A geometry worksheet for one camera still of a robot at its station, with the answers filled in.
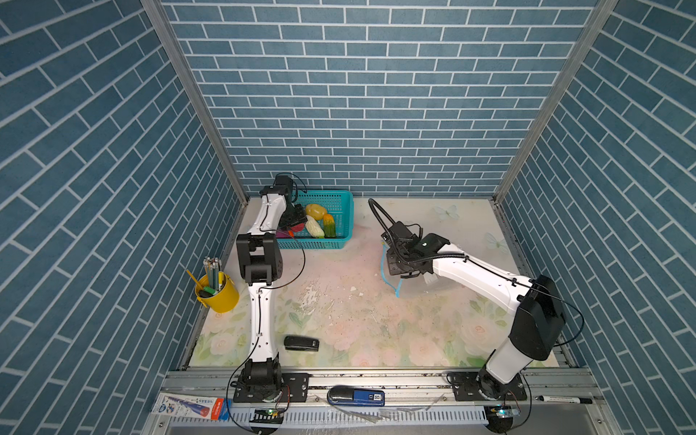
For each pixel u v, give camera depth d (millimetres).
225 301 844
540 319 443
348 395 683
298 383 738
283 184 892
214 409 693
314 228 1050
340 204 1127
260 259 653
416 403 724
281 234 994
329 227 1052
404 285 807
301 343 787
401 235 648
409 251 630
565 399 720
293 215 945
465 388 736
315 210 1102
